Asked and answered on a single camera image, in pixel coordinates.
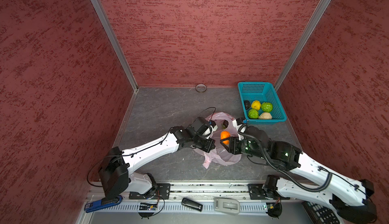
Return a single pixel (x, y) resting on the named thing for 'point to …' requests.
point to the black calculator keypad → (320, 214)
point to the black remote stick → (191, 204)
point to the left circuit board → (148, 206)
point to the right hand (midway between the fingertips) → (223, 146)
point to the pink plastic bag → (220, 155)
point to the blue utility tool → (98, 205)
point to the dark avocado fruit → (247, 104)
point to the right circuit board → (274, 209)
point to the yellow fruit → (256, 105)
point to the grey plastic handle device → (227, 206)
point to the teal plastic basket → (260, 102)
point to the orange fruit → (224, 135)
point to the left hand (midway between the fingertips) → (213, 150)
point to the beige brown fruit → (265, 115)
